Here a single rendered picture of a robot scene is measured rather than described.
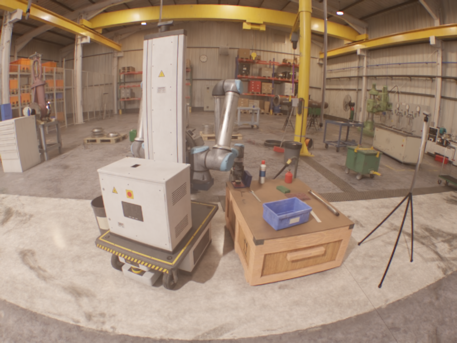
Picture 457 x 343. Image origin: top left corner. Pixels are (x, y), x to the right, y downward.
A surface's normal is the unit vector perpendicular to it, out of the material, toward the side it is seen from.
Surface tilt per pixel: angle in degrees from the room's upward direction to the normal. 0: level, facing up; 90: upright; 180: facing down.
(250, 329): 0
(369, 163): 89
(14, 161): 90
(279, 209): 90
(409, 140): 90
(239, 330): 0
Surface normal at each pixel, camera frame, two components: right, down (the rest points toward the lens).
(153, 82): -0.27, 0.30
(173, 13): 0.09, 0.33
